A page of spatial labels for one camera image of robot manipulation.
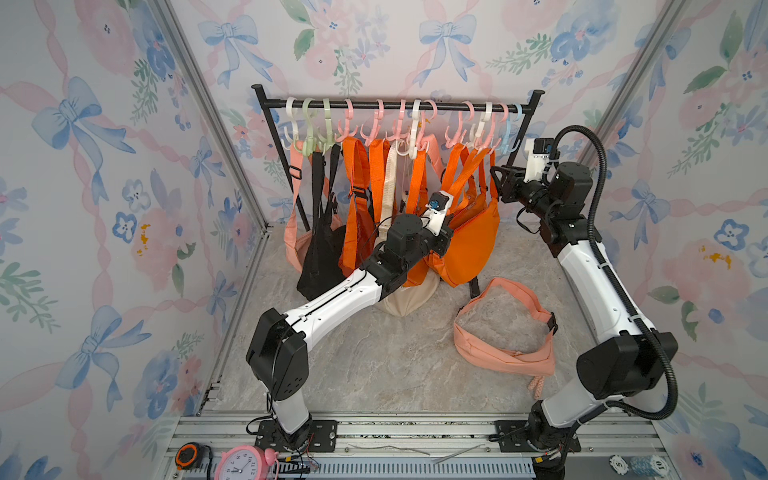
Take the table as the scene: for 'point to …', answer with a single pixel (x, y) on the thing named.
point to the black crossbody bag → (323, 254)
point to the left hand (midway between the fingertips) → (453, 212)
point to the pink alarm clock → (244, 462)
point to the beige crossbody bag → (414, 299)
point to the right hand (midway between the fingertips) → (500, 165)
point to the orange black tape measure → (188, 456)
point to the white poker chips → (650, 465)
